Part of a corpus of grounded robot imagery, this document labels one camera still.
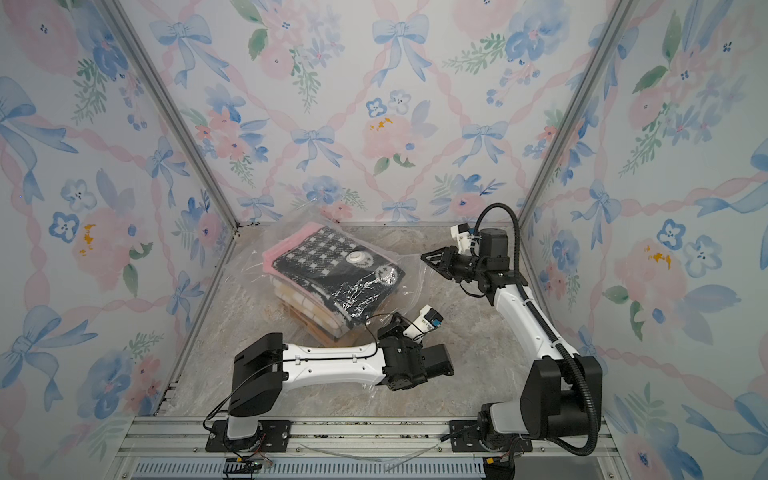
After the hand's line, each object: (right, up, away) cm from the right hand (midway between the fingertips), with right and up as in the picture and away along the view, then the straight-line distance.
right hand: (427, 257), depth 79 cm
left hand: (-7, -15, -2) cm, 17 cm away
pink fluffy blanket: (-43, +1, +7) cm, 44 cm away
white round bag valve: (-18, 0, +3) cm, 18 cm away
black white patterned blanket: (-20, -6, -3) cm, 21 cm away
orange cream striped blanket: (-27, -18, +2) cm, 33 cm away
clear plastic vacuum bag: (-58, -10, +21) cm, 62 cm away
